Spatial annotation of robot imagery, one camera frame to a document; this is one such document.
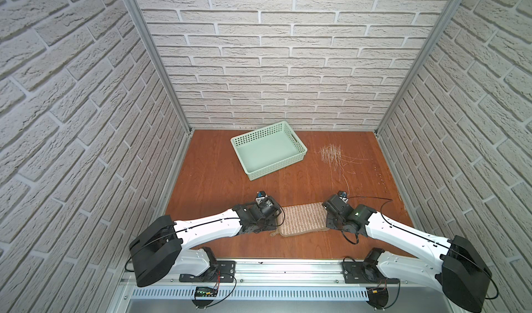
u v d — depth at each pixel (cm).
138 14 75
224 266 75
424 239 46
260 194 77
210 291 71
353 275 73
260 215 63
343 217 62
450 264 41
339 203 65
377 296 70
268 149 110
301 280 73
